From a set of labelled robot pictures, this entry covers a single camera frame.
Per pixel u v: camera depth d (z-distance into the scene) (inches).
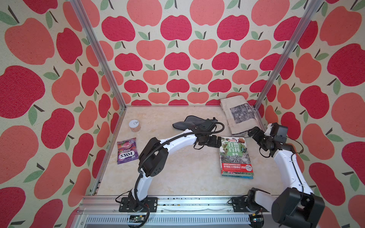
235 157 33.8
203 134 27.6
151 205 29.4
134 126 40.0
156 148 19.6
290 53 33.9
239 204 28.9
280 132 24.1
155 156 20.3
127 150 36.4
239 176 32.2
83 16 28.5
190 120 43.8
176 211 28.8
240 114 43.4
